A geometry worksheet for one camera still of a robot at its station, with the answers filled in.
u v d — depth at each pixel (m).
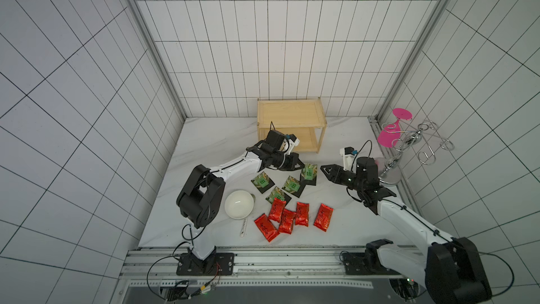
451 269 0.40
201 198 0.47
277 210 0.83
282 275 0.71
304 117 0.92
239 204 0.84
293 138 0.82
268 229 0.80
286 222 0.80
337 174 0.73
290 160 0.76
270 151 0.71
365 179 0.64
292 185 0.92
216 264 0.71
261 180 0.95
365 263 0.72
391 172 0.98
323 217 0.82
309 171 0.85
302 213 0.83
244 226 0.81
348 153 0.76
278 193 0.90
